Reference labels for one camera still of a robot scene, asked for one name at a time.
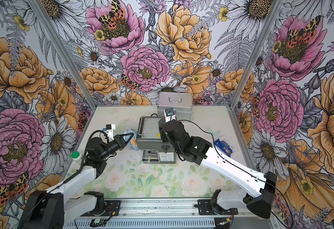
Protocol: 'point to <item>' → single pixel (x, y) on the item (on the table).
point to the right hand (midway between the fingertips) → (166, 128)
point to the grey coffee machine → (149, 140)
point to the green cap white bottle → (76, 156)
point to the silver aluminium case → (181, 102)
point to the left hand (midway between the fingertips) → (135, 137)
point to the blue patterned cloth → (132, 142)
